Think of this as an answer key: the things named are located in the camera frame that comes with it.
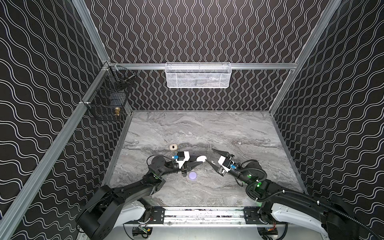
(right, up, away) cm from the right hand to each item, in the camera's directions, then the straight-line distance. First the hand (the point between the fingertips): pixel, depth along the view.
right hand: (211, 152), depth 68 cm
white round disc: (-5, -3, -1) cm, 5 cm away
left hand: (-4, -4, -1) cm, 5 cm away
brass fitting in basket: (-50, +21, +14) cm, 56 cm away
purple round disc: (-9, -16, +18) cm, 26 cm away
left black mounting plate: (-26, -32, +7) cm, 42 cm away
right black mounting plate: (+20, -33, +5) cm, 39 cm away
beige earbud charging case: (-21, -1, +29) cm, 36 cm away
